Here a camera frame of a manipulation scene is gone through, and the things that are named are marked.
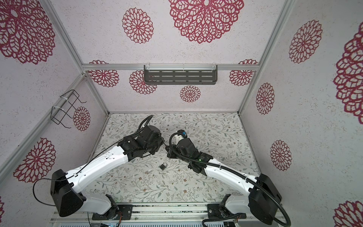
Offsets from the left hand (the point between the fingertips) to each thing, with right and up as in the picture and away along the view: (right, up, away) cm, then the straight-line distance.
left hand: (163, 140), depth 78 cm
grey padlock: (-1, -18, +12) cm, 21 cm away
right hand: (+1, -2, -3) cm, 4 cm away
